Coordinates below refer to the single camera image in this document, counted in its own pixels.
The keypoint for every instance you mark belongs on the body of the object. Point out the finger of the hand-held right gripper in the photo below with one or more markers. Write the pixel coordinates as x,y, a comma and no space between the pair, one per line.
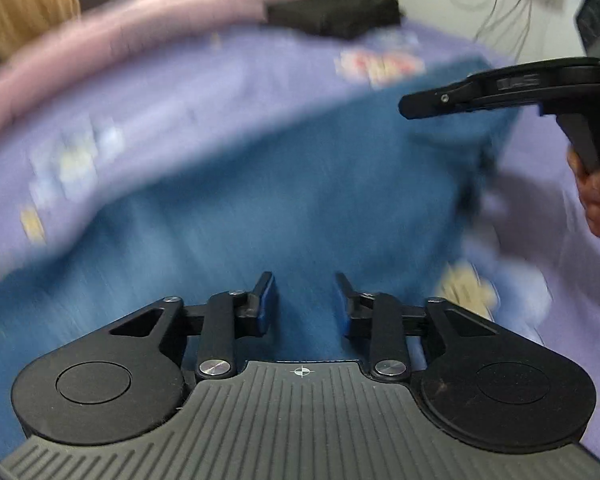
440,99

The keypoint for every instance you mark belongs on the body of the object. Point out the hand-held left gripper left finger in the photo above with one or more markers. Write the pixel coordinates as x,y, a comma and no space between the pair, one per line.
267,305

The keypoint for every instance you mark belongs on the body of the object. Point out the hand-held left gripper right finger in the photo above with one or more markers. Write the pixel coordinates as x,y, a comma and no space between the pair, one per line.
343,305

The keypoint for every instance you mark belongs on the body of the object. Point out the blue denim pants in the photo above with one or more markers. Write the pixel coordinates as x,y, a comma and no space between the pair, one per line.
280,200

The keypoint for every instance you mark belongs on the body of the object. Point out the folded dark pants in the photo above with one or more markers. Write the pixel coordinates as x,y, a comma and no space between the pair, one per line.
335,12

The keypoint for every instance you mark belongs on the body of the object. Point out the purple floral bed sheet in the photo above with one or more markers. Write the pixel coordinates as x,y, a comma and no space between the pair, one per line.
180,100

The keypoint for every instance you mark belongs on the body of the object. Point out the pink quilt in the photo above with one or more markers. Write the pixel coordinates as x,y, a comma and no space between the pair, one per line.
105,45

